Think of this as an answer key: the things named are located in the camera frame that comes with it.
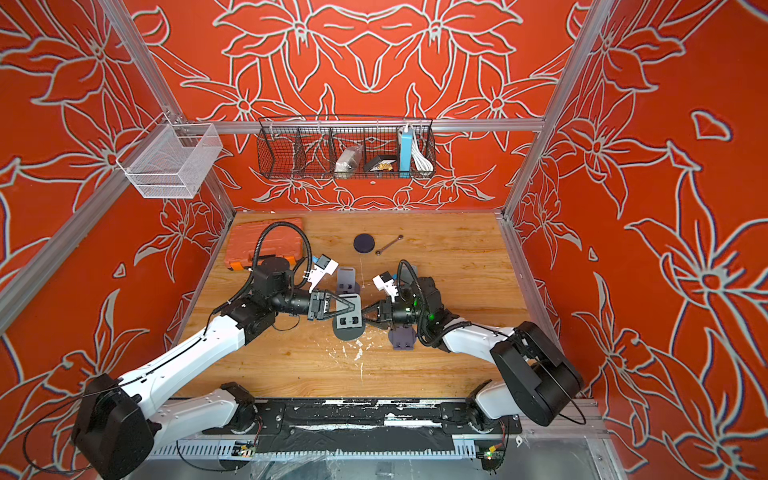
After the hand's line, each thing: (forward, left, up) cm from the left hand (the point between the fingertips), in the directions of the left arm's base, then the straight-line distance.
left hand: (351, 308), depth 66 cm
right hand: (-1, 0, -8) cm, 8 cm away
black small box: (+43, -4, +9) cm, 44 cm away
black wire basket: (+57, +23, +5) cm, 62 cm away
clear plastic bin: (+43, +62, +7) cm, 76 cm away
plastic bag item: (+48, +7, +7) cm, 49 cm away
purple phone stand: (+18, +6, -18) cm, 26 cm away
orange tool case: (+35, +32, -20) cm, 51 cm away
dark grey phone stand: (-2, +1, -3) cm, 4 cm away
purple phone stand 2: (+3, -13, -23) cm, 26 cm away
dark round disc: (+39, +2, -24) cm, 46 cm away
